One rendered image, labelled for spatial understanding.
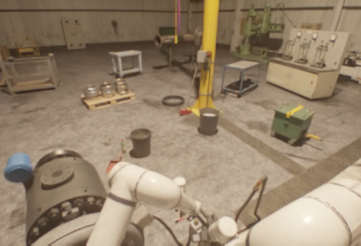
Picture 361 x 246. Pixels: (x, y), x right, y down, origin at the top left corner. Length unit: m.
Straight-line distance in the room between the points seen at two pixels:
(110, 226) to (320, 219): 0.64
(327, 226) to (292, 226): 0.06
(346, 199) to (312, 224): 0.11
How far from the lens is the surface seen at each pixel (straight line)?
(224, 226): 0.98
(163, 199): 0.76
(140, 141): 2.91
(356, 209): 0.53
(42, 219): 1.55
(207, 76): 4.23
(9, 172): 1.74
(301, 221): 0.44
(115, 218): 0.81
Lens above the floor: 1.90
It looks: 28 degrees down
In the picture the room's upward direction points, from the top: 1 degrees clockwise
